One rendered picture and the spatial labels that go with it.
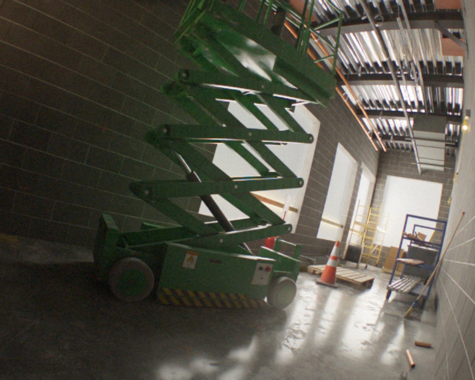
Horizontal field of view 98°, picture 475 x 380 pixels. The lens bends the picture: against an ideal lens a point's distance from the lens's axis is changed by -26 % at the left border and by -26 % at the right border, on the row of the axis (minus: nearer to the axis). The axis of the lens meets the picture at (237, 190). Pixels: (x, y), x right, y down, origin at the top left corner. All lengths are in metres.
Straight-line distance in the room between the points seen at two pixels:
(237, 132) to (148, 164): 1.29
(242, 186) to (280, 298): 1.06
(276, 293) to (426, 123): 5.55
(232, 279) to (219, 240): 0.32
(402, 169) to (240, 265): 9.58
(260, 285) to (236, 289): 0.28
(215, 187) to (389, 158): 9.76
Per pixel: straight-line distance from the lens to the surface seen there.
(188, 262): 1.94
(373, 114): 8.41
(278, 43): 2.54
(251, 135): 2.27
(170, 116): 3.27
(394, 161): 11.30
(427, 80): 6.53
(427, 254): 7.47
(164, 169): 3.25
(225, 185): 2.14
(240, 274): 2.18
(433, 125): 6.97
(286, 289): 2.56
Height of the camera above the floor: 0.80
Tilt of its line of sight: 4 degrees up
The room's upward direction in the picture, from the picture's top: 15 degrees clockwise
